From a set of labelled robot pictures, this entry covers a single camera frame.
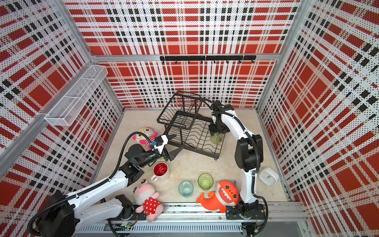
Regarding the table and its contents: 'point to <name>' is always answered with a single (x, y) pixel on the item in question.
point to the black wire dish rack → (188, 118)
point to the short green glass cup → (205, 181)
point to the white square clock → (268, 177)
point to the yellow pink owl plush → (142, 139)
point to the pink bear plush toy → (144, 194)
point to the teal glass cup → (185, 188)
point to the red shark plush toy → (227, 194)
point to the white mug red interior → (161, 172)
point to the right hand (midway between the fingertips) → (220, 132)
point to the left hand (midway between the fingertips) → (181, 140)
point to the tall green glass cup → (216, 138)
